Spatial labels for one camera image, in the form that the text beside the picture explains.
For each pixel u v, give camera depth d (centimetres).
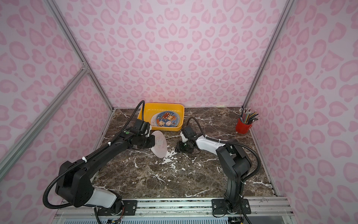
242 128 99
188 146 72
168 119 110
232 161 48
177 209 73
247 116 95
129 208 73
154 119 110
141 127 67
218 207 74
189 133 75
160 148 89
